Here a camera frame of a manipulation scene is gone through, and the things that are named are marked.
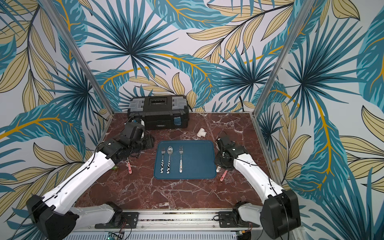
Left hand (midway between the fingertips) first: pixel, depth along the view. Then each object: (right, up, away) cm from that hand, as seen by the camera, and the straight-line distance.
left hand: (151, 142), depth 76 cm
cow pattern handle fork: (+2, -9, +21) cm, 23 cm away
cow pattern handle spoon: (+6, -8, +19) cm, 22 cm away
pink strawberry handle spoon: (-17, -17, +14) cm, 28 cm away
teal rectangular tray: (+25, -13, +19) cm, 34 cm away
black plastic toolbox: (0, +17, +20) cm, 26 cm away
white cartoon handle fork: (+14, -14, +16) cm, 26 cm away
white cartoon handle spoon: (+35, -15, +6) cm, 39 cm away
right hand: (+36, -12, +7) cm, 39 cm away
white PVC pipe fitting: (+27, +3, +28) cm, 40 cm away
